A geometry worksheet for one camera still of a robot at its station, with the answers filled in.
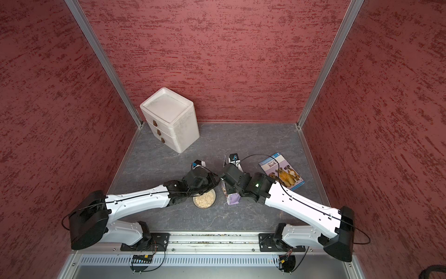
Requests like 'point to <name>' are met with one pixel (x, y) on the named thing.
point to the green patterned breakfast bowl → (205, 200)
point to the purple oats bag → (232, 199)
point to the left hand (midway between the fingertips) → (220, 182)
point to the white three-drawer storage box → (172, 118)
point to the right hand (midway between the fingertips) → (232, 182)
